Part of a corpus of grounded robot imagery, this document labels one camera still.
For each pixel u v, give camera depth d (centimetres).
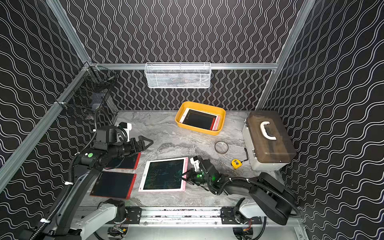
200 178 71
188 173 78
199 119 121
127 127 65
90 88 97
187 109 121
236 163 90
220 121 113
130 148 62
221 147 101
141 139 63
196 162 80
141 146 62
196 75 103
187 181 76
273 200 43
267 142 90
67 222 44
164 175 83
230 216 74
